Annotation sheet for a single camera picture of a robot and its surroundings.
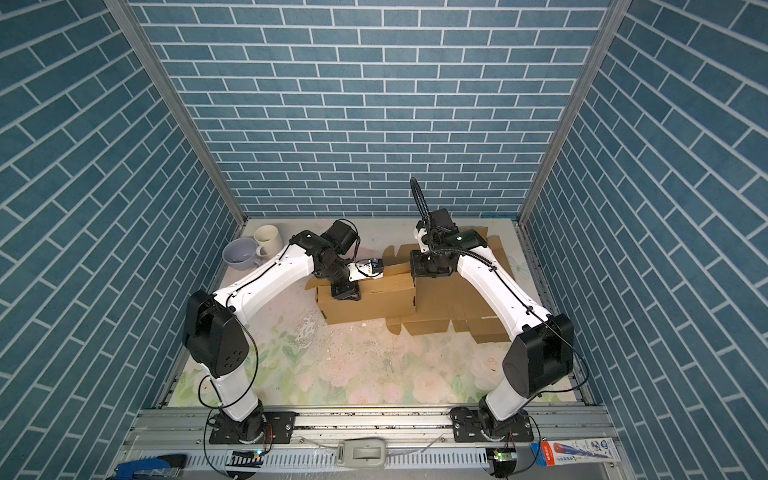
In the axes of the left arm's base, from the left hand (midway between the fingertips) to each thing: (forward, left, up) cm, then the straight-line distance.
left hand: (357, 288), depth 85 cm
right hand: (+3, -15, +7) cm, 17 cm away
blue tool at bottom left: (-40, +42, -12) cm, 59 cm away
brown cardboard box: (-3, -10, +1) cm, 11 cm away
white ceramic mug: (+23, +32, -5) cm, 40 cm away
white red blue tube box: (-39, -54, -11) cm, 68 cm away
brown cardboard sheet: (+3, -29, -12) cm, 31 cm away
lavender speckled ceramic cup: (+21, +44, -10) cm, 49 cm away
